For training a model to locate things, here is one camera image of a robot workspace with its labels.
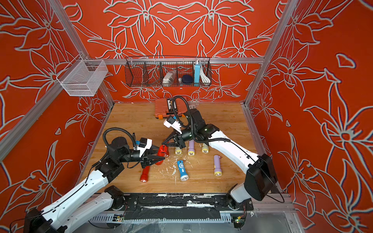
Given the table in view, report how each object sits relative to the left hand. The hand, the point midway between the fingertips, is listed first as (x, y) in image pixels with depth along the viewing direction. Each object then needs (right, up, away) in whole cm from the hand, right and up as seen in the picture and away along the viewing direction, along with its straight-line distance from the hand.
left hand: (163, 153), depth 65 cm
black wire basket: (-2, +48, +33) cm, 58 cm away
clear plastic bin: (-57, +42, +28) cm, 76 cm away
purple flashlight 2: (+29, -15, +16) cm, 36 cm away
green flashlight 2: (+23, -4, +25) cm, 34 cm away
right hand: (0, +4, -1) cm, 4 cm away
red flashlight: (+1, +3, -5) cm, 5 cm away
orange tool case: (-7, +24, +49) cm, 55 cm away
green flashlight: (+5, -5, +25) cm, 26 cm away
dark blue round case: (+11, +42, +31) cm, 53 cm away
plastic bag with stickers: (+16, +25, +49) cm, 57 cm away
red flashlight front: (-13, -17, +15) cm, 26 cm away
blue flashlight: (+9, -16, +13) cm, 23 cm away
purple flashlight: (+14, -5, +23) cm, 27 cm away
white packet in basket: (0, +41, +28) cm, 50 cm away
